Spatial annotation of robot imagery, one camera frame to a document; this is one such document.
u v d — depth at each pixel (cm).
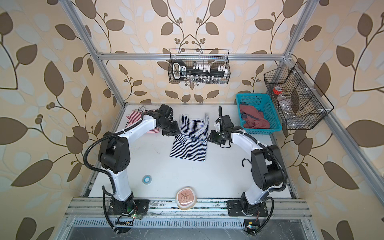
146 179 85
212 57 91
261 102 117
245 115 110
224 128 73
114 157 50
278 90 81
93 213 74
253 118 108
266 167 46
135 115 105
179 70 84
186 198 75
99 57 94
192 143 96
